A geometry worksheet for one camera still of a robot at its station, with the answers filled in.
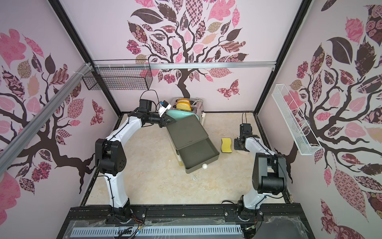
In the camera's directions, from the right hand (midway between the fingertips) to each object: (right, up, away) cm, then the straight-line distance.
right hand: (241, 146), depth 94 cm
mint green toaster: (-29, +28, +8) cm, 41 cm away
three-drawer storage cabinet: (-35, +10, -11) cm, 38 cm away
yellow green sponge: (-9, -1, +4) cm, 10 cm away
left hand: (-44, +16, -5) cm, 47 cm away
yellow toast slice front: (-37, +27, +4) cm, 46 cm away
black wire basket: (-102, +62, +43) cm, 127 cm away
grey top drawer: (-29, -2, -16) cm, 33 cm away
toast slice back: (-39, +31, +7) cm, 50 cm away
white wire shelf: (+22, +16, -19) cm, 33 cm away
